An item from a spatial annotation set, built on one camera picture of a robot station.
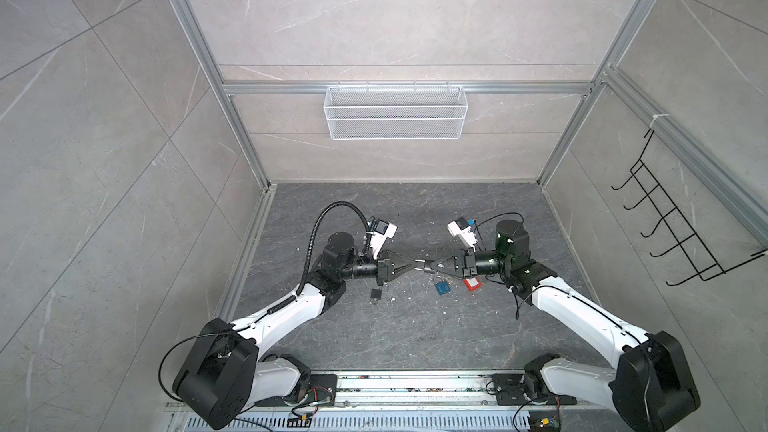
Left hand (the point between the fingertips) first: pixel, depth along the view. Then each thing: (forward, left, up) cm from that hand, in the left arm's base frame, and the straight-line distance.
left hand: (415, 261), depth 70 cm
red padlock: (+3, -20, -22) cm, 30 cm away
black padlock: (+2, +10, -24) cm, 26 cm away
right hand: (-1, -4, -1) cm, 5 cm away
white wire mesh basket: (+55, +2, +6) cm, 55 cm away
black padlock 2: (-1, -1, 0) cm, 1 cm away
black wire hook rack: (+5, -59, +10) cm, 60 cm away
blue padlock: (+4, -11, -23) cm, 25 cm away
